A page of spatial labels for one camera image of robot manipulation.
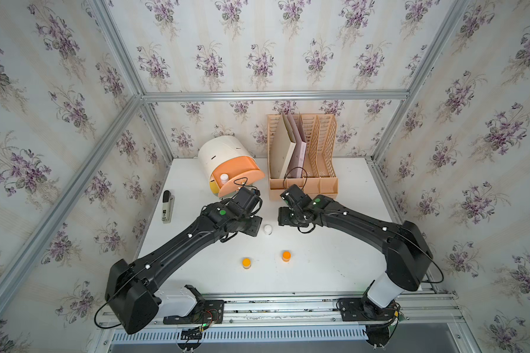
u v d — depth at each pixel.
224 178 0.86
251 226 0.69
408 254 0.44
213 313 0.73
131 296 0.38
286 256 0.83
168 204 0.97
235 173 0.87
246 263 0.82
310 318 0.73
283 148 1.00
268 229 0.91
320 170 1.16
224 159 0.86
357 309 0.71
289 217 0.73
